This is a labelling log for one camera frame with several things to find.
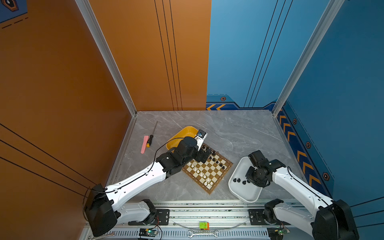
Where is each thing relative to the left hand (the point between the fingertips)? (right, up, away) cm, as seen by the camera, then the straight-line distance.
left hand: (203, 143), depth 75 cm
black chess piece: (+20, -22, +9) cm, 32 cm away
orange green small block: (0, -38, -6) cm, 38 cm away
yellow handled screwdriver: (-36, -3, +24) cm, 43 cm away
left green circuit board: (-28, -42, -5) cm, 51 cm away
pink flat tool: (-39, -2, +26) cm, 47 cm away
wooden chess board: (+4, -19, +11) cm, 23 cm away
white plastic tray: (+20, -24, +9) cm, 33 cm away
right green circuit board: (+34, -42, -5) cm, 55 cm away
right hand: (+24, -21, +7) cm, 33 cm away
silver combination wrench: (+6, -41, -6) cm, 42 cm away
